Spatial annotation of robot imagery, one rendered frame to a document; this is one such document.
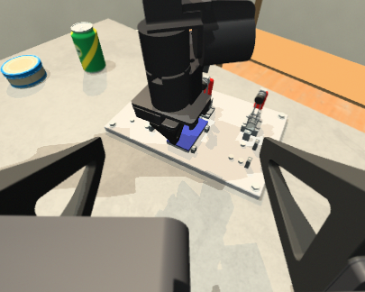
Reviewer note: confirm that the green drink can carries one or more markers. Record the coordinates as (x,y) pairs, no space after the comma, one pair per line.
(88,47)

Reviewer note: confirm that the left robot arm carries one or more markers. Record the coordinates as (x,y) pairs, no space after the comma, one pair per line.
(225,32)

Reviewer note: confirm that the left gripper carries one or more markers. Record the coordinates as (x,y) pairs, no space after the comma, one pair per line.
(166,105)

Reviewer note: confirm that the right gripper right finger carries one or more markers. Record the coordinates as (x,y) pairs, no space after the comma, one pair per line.
(314,260)

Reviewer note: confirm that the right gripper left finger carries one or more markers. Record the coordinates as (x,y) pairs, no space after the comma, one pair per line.
(22,185)

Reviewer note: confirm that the round tin with blue rim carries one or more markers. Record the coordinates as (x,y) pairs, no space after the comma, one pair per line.
(24,71)

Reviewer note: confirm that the grey toggle clamp with red handle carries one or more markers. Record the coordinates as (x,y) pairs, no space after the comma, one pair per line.
(248,123)

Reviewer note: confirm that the cream flat fixture plate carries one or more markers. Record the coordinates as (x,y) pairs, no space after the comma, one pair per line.
(214,147)

